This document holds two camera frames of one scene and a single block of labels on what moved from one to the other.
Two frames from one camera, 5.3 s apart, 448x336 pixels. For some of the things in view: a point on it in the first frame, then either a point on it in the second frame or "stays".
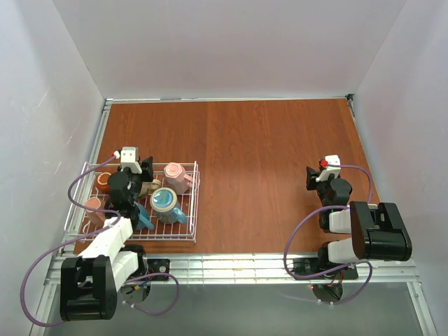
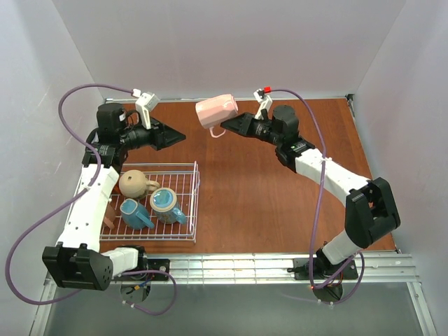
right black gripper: (311, 178) -> (248, 123)
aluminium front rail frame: (264, 269) stays
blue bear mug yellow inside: (164, 202) stays
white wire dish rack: (158, 204) stays
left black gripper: (145, 168) -> (157, 135)
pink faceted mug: (176, 179) -> (212, 112)
